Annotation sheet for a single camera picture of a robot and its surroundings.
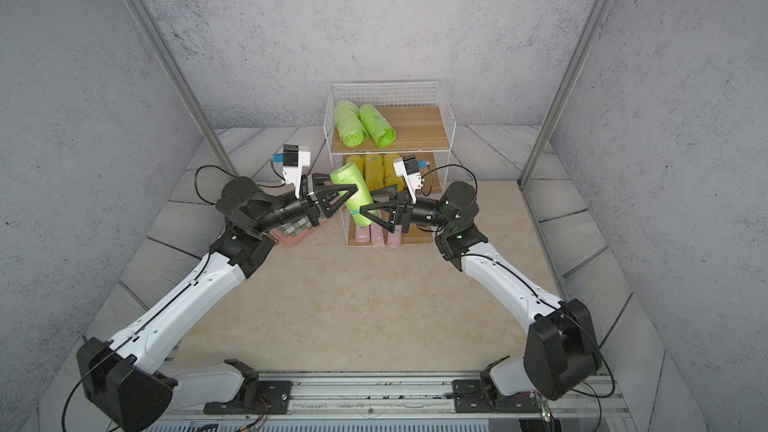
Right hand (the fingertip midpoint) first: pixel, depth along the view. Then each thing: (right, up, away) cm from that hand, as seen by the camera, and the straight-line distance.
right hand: (365, 209), depth 61 cm
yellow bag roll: (-4, +13, +28) cm, 31 cm away
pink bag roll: (-4, -9, +38) cm, 40 cm away
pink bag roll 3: (+6, -10, +38) cm, 40 cm away
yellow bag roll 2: (+5, +9, +22) cm, 25 cm away
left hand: (-2, +4, -4) cm, 5 cm away
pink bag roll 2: (+1, -9, +38) cm, 39 cm away
